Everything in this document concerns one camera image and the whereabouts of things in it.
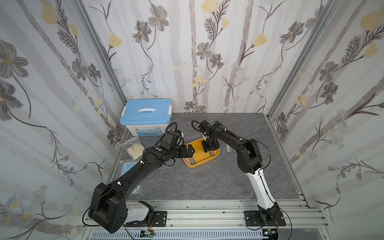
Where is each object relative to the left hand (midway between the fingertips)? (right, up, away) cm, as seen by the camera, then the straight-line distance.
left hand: (189, 150), depth 81 cm
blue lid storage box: (-29, +20, +15) cm, 38 cm away
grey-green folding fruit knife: (+1, -9, +14) cm, 17 cm away
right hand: (+14, +1, +16) cm, 21 cm away
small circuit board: (-20, -39, -11) cm, 45 cm away
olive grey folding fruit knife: (+14, -4, +17) cm, 23 cm away
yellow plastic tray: (+7, -6, +13) cm, 16 cm away
